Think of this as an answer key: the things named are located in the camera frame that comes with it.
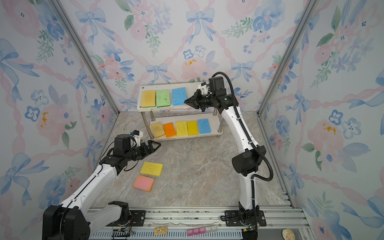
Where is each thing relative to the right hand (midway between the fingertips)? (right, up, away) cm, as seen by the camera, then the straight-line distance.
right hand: (183, 100), depth 75 cm
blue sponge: (+12, -13, +28) cm, 33 cm away
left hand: (-15, -23, +6) cm, 28 cm away
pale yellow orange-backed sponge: (-19, -15, +25) cm, 35 cm away
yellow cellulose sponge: (-3, -14, +26) cm, 30 cm away
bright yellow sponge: (+4, -14, +27) cm, 31 cm away
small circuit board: (-11, -62, -4) cm, 63 cm away
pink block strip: (+6, -61, -6) cm, 62 cm away
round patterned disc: (+49, -64, -4) cm, 81 cm away
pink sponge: (-23, -45, +10) cm, 52 cm away
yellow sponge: (-20, -38, +15) cm, 46 cm away
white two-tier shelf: (+20, -8, +34) cm, 40 cm away
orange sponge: (-11, -15, +26) cm, 32 cm away
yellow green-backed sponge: (-19, +1, +3) cm, 19 cm away
